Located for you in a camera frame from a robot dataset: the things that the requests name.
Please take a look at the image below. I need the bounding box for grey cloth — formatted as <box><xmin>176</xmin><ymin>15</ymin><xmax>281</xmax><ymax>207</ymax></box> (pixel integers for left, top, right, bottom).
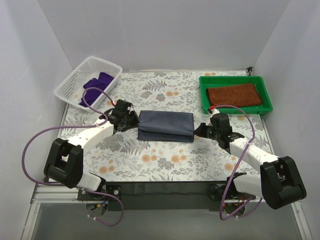
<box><xmin>137</xmin><ymin>110</ymin><xmax>194</xmax><ymax>143</ymax></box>

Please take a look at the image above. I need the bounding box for brown towel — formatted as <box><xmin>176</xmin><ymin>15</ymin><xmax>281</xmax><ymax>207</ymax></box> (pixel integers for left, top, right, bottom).
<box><xmin>205</xmin><ymin>83</ymin><xmax>263</xmax><ymax>108</ymax></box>

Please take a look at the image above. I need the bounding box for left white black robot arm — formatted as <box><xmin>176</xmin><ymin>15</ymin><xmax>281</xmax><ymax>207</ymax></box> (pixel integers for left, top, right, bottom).
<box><xmin>44</xmin><ymin>109</ymin><xmax>139</xmax><ymax>191</ymax></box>

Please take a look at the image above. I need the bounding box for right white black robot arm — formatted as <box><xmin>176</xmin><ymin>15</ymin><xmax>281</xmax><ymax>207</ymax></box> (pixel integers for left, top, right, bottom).
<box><xmin>193</xmin><ymin>123</ymin><xmax>307</xmax><ymax>210</ymax></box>

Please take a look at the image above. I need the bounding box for floral table mat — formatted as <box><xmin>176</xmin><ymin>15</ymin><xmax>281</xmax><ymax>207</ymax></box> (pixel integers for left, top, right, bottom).
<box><xmin>48</xmin><ymin>70</ymin><xmax>280</xmax><ymax>183</ymax></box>

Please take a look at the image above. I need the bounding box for purple cloth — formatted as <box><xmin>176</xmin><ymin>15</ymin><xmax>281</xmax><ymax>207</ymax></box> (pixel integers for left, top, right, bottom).
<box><xmin>82</xmin><ymin>72</ymin><xmax>114</xmax><ymax>106</ymax></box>

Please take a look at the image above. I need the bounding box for green plastic tray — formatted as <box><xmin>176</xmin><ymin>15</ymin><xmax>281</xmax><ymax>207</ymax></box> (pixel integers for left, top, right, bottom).
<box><xmin>199</xmin><ymin>76</ymin><xmax>273</xmax><ymax>115</ymax></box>

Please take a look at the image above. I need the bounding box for white plastic basket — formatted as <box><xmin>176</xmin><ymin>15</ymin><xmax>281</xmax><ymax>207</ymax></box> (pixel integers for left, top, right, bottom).
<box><xmin>53</xmin><ymin>56</ymin><xmax>123</xmax><ymax>113</ymax></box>

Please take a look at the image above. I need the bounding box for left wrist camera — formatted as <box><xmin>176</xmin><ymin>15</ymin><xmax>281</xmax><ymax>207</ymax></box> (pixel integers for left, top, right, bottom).
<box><xmin>111</xmin><ymin>99</ymin><xmax>132</xmax><ymax>118</ymax></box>

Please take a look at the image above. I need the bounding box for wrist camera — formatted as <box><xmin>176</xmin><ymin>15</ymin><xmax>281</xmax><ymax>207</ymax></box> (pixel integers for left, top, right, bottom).
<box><xmin>111</xmin><ymin>99</ymin><xmax>132</xmax><ymax>118</ymax></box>
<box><xmin>205</xmin><ymin>106</ymin><xmax>231</xmax><ymax>130</ymax></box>

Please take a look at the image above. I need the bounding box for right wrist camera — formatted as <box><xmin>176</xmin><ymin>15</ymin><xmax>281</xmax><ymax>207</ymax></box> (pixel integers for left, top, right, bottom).
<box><xmin>205</xmin><ymin>106</ymin><xmax>231</xmax><ymax>130</ymax></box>

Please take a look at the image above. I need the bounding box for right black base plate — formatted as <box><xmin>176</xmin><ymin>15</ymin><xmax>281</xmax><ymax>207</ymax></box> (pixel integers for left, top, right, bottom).
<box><xmin>207</xmin><ymin>181</ymin><xmax>252</xmax><ymax>201</ymax></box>

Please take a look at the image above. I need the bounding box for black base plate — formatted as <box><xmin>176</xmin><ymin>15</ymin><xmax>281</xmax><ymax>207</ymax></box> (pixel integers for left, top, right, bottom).
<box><xmin>207</xmin><ymin>181</ymin><xmax>252</xmax><ymax>201</ymax></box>
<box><xmin>77</xmin><ymin>184</ymin><xmax>122</xmax><ymax>202</ymax></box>

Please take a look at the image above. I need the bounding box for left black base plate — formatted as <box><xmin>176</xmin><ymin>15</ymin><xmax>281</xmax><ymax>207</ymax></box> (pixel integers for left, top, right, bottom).
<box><xmin>77</xmin><ymin>184</ymin><xmax>122</xmax><ymax>202</ymax></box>

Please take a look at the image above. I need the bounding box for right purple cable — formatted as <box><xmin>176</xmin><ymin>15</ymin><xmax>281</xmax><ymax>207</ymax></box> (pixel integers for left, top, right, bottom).
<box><xmin>212</xmin><ymin>104</ymin><xmax>263</xmax><ymax>221</ymax></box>

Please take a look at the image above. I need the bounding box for aluminium frame rail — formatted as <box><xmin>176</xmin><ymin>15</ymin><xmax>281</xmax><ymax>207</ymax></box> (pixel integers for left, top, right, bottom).
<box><xmin>31</xmin><ymin>181</ymin><xmax>87</xmax><ymax>205</ymax></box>

